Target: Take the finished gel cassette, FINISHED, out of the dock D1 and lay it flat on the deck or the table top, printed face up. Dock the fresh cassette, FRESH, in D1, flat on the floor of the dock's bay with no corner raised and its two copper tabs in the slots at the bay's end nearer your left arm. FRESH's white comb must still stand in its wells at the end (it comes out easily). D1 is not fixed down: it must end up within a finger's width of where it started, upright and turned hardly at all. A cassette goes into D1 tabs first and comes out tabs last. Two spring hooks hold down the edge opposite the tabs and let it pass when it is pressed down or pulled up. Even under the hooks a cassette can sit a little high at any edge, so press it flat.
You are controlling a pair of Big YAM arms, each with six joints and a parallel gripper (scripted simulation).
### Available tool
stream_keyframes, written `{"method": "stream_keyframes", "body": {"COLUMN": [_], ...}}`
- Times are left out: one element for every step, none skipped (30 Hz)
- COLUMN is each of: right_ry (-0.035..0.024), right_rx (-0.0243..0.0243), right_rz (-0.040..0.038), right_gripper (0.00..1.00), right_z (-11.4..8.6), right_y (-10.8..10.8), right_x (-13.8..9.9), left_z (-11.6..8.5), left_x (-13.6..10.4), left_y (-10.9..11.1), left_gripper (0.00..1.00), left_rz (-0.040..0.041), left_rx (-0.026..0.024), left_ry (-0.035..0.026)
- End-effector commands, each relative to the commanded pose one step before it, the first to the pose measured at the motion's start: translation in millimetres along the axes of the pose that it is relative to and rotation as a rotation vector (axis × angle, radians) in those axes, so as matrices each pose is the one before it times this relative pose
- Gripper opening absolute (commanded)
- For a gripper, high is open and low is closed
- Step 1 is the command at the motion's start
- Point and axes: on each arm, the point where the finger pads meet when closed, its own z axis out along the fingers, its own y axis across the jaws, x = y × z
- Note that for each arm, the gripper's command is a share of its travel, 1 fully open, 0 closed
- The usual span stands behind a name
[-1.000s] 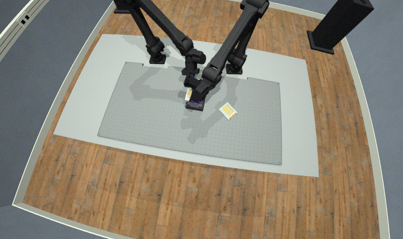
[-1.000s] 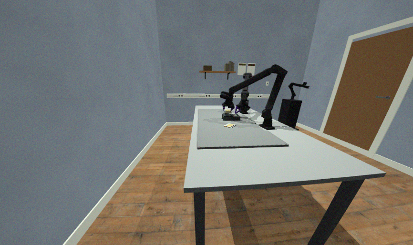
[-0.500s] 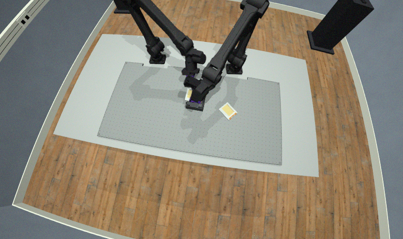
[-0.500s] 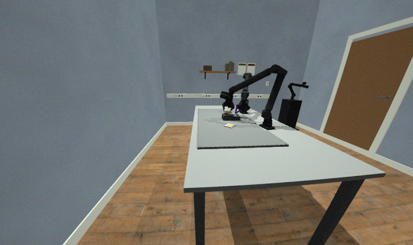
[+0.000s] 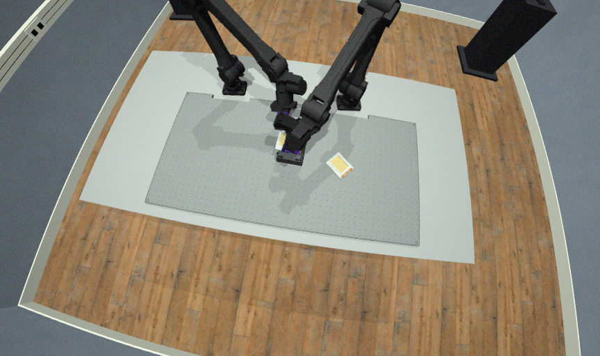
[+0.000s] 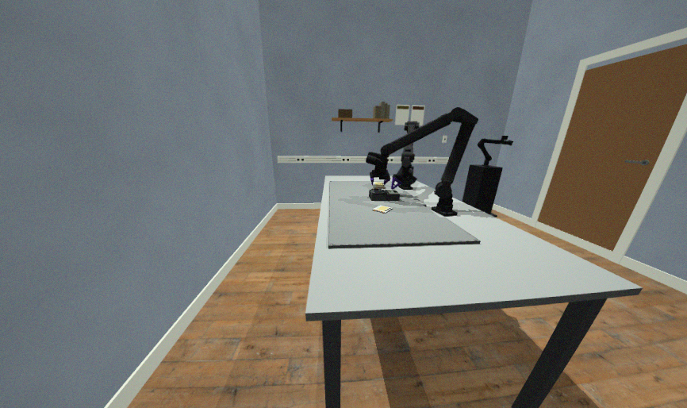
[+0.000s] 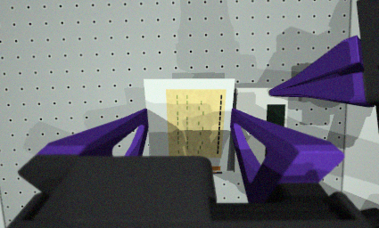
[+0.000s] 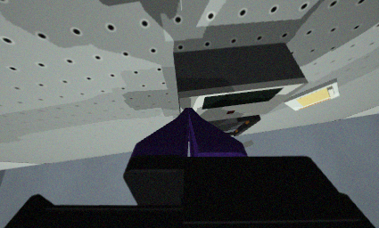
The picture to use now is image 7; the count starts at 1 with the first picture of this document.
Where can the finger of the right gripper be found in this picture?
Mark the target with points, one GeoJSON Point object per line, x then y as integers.
{"type": "Point", "coordinates": [348, 89]}
{"type": "Point", "coordinates": [345, 58]}

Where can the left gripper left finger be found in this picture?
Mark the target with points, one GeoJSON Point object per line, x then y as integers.
{"type": "Point", "coordinates": [100, 140]}

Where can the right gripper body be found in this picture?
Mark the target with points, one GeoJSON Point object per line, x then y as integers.
{"type": "Point", "coordinates": [368, 20]}

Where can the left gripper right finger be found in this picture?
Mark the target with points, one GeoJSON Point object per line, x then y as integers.
{"type": "Point", "coordinates": [292, 156]}

